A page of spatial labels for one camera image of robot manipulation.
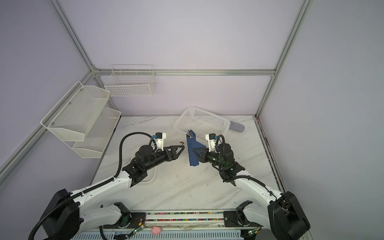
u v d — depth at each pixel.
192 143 0.78
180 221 0.75
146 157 0.59
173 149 0.68
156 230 0.70
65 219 0.39
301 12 0.70
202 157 0.69
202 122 1.14
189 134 0.82
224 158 0.60
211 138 0.71
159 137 0.69
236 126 1.11
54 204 0.42
